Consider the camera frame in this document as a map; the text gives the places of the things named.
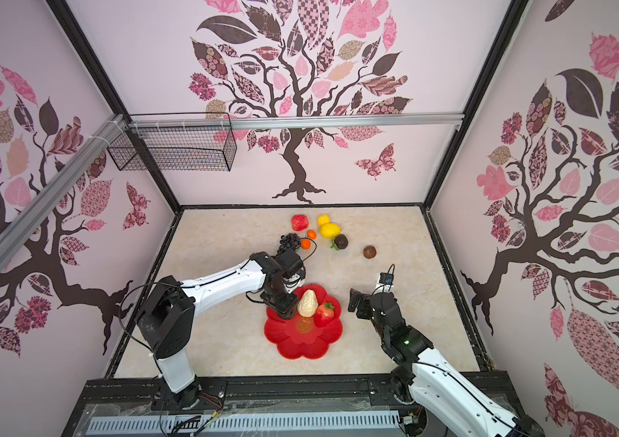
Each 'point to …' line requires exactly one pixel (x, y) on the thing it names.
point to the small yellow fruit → (323, 219)
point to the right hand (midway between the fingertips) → (363, 290)
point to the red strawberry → (325, 310)
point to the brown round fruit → (370, 251)
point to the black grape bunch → (290, 240)
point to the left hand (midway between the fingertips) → (283, 314)
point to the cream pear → (308, 304)
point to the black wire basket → (203, 142)
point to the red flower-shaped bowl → (299, 337)
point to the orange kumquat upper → (311, 234)
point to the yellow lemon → (329, 230)
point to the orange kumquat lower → (306, 244)
